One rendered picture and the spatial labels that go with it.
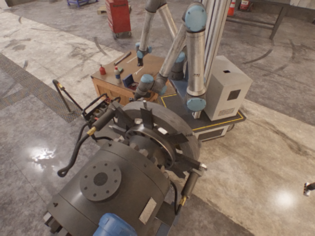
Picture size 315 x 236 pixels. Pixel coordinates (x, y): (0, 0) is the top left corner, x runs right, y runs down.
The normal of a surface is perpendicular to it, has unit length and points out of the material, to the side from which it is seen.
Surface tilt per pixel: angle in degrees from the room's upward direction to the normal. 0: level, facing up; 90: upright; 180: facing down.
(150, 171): 37
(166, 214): 0
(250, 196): 0
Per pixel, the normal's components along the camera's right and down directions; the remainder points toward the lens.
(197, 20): -0.16, 0.63
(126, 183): 0.32, -0.50
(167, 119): -0.04, -0.10
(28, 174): 0.00, -0.68
